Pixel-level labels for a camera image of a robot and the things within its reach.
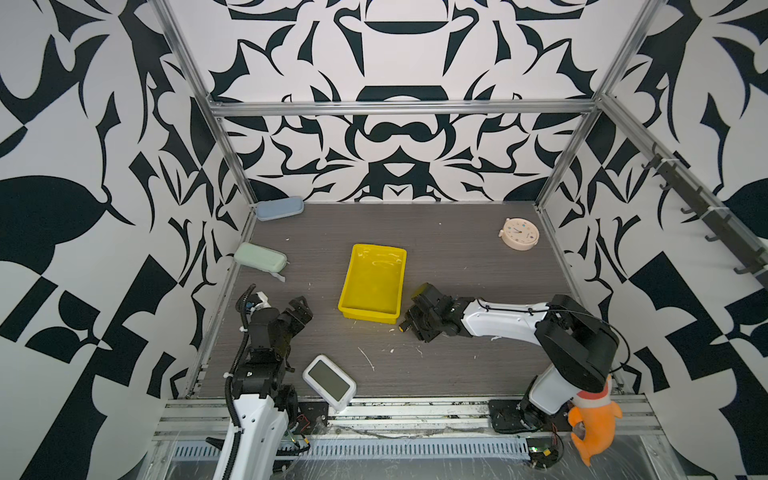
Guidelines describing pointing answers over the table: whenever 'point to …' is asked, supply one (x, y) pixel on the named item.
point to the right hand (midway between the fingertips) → (401, 318)
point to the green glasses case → (261, 257)
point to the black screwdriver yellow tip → (401, 328)
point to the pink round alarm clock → (518, 234)
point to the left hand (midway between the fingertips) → (293, 303)
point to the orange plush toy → (598, 413)
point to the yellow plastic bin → (374, 283)
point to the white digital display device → (329, 381)
